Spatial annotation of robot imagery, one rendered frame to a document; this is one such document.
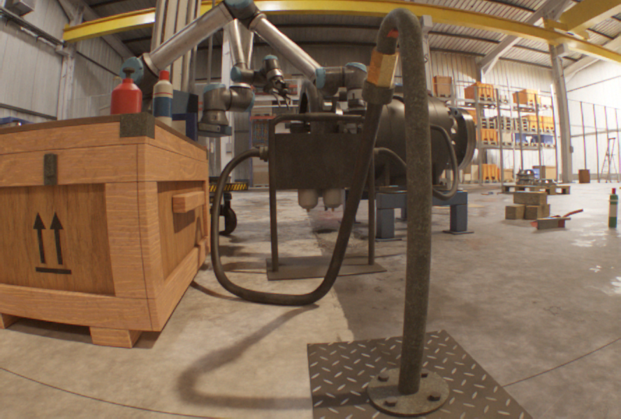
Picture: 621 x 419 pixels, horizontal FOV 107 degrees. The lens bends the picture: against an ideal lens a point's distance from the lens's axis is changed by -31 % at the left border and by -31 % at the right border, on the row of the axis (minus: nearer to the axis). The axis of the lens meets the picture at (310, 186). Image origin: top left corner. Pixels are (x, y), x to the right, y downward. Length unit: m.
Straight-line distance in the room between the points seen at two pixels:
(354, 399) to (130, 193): 0.52
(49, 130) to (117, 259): 0.30
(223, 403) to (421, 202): 0.42
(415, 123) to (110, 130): 0.53
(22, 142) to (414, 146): 0.75
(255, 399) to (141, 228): 0.36
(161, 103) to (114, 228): 0.52
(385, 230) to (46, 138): 1.54
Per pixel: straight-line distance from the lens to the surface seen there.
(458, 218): 1.98
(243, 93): 2.18
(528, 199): 2.77
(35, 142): 0.77
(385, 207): 1.75
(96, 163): 0.68
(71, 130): 0.72
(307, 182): 1.18
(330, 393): 0.55
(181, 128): 1.25
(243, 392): 0.57
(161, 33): 2.16
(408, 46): 0.47
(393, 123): 1.91
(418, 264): 0.45
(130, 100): 0.80
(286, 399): 0.55
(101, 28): 12.09
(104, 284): 0.73
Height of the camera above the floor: 0.34
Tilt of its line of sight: 1 degrees down
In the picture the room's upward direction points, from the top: 1 degrees counter-clockwise
